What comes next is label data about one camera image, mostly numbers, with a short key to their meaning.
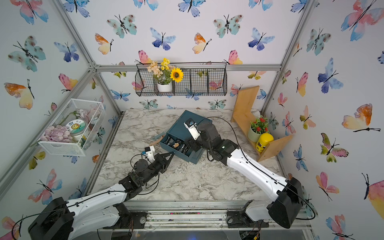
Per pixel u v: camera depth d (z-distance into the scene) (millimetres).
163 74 860
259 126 866
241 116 1077
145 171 603
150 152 738
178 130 831
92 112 789
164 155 736
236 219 737
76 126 656
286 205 384
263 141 841
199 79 982
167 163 712
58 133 596
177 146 808
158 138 1038
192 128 625
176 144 819
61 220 403
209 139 551
